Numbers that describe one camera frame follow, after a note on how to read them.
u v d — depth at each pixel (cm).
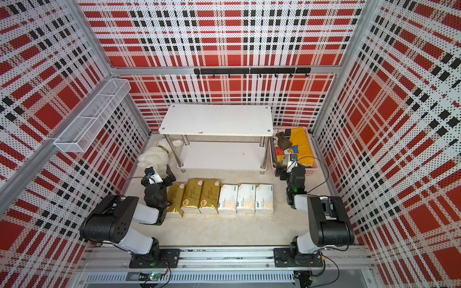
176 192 86
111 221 45
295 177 69
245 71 89
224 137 119
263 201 84
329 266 72
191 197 84
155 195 68
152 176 73
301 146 104
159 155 99
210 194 85
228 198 86
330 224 44
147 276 70
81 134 70
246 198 86
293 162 77
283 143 103
